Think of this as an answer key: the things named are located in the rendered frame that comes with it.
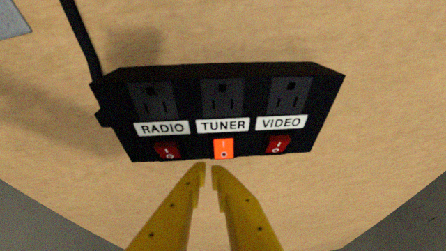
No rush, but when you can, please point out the black power strip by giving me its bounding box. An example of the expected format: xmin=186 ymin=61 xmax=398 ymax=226
xmin=59 ymin=0 xmax=346 ymax=162

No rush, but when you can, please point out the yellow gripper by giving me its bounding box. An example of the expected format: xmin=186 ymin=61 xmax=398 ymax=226
xmin=124 ymin=162 xmax=284 ymax=251

